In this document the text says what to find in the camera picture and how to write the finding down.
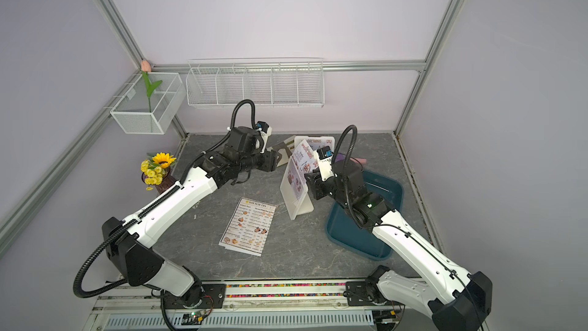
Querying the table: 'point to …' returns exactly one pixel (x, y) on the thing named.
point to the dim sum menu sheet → (250, 225)
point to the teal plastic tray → (343, 230)
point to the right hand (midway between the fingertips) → (310, 172)
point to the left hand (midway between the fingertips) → (274, 155)
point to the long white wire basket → (256, 82)
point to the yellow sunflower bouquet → (152, 168)
